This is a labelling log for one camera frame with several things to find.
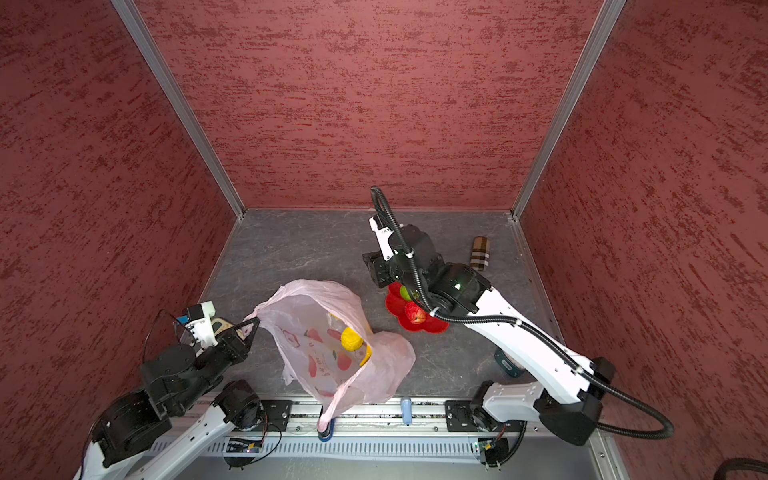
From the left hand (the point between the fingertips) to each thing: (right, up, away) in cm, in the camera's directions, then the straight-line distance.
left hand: (260, 328), depth 66 cm
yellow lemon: (+18, -8, +16) cm, 26 cm away
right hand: (+26, +15, +1) cm, 30 cm away
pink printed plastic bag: (+12, -11, +15) cm, 22 cm away
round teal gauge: (+61, -14, +14) cm, 64 cm away
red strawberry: (+36, -2, +21) cm, 42 cm away
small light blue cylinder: (+34, -24, +8) cm, 42 cm away
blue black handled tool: (+14, -28, +5) cm, 31 cm away
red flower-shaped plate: (+31, -1, +25) cm, 40 cm away
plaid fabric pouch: (+61, +15, +37) cm, 73 cm away
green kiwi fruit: (+34, +3, +28) cm, 44 cm away
